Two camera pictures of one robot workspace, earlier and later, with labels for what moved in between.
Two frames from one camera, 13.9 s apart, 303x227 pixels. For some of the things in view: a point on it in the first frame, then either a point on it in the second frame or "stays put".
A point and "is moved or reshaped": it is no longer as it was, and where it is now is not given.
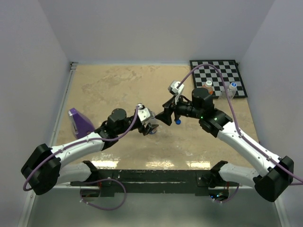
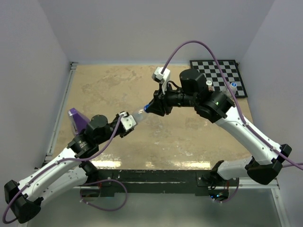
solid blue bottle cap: (178, 121) is moved or reshaped
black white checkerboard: (231, 72) stays put
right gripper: (171, 105) to (159, 105)
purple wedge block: (82, 126) stays put
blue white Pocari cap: (233, 85) stays put
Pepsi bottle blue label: (154, 131) is moved or reshaped
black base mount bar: (197, 181) stays put
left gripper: (146, 130) to (123, 134)
